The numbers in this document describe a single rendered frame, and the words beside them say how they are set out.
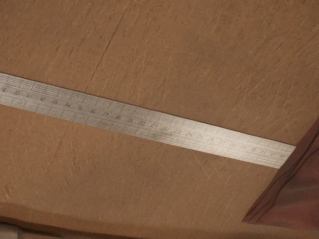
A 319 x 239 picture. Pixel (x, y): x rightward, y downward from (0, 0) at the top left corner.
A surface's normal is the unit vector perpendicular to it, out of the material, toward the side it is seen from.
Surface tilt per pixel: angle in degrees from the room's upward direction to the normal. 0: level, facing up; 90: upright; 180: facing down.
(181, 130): 0
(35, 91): 0
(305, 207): 3
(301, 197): 24
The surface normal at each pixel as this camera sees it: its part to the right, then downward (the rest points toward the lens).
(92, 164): 0.11, 0.73
